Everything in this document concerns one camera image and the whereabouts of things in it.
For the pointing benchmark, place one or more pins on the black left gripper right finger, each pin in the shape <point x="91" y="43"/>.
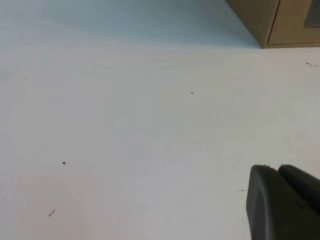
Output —
<point x="304" y="184"/>

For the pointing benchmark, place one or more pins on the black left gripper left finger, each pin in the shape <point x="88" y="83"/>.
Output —
<point x="275" y="211"/>

